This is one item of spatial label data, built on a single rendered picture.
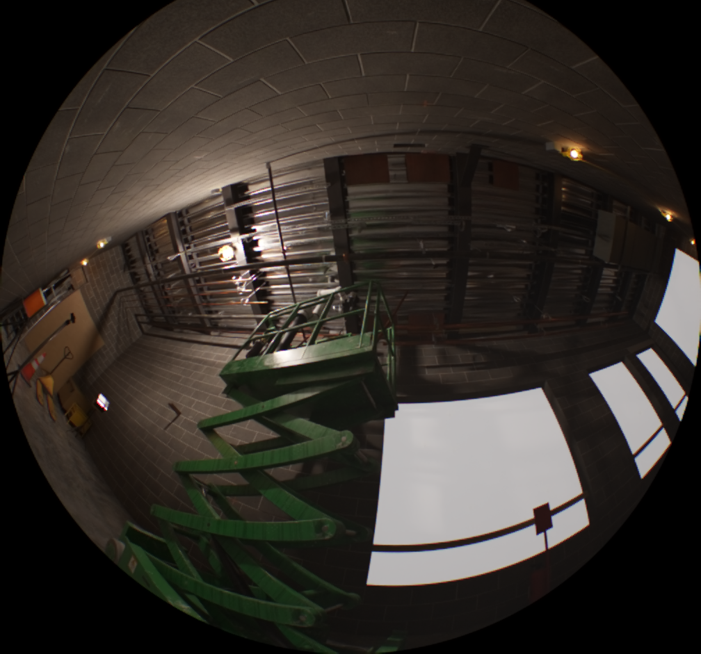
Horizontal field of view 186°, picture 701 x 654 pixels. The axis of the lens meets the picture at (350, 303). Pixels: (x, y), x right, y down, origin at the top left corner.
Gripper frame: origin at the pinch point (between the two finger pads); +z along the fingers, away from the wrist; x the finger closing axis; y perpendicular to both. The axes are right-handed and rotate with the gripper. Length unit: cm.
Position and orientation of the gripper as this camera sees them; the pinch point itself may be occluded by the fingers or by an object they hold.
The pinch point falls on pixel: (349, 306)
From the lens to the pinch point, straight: 274.6
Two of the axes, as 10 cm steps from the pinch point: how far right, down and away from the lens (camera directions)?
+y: 9.6, -1.3, -2.3
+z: -1.5, 4.8, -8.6
